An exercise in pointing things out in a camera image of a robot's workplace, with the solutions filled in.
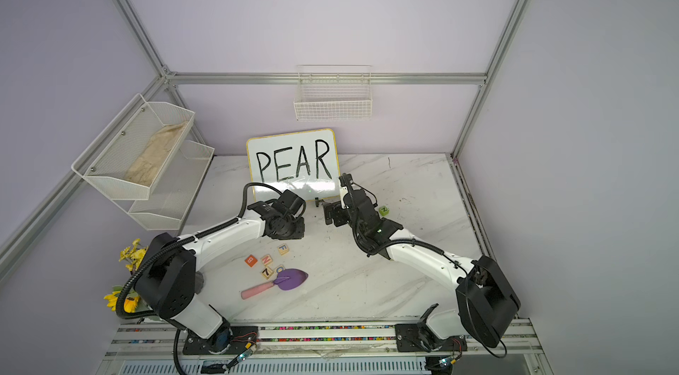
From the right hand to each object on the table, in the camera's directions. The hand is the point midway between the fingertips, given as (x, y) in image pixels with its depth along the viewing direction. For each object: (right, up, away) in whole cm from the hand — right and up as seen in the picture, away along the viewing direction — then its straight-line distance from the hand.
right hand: (330, 202), depth 81 cm
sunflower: (-43, -20, -23) cm, 53 cm away
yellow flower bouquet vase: (-47, -11, -17) cm, 52 cm away
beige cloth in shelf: (-54, +15, -1) cm, 56 cm away
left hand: (-12, -12, +8) cm, 19 cm away
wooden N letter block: (-22, -20, +7) cm, 31 cm away
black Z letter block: (-21, -24, +5) cm, 32 cm away
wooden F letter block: (-17, -17, +9) cm, 26 cm away
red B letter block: (-28, -20, +7) cm, 35 cm away
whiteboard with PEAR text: (-11, +14, +20) cm, 27 cm away
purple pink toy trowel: (-14, -25, +1) cm, 28 cm away
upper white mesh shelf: (-60, +15, -3) cm, 62 cm away
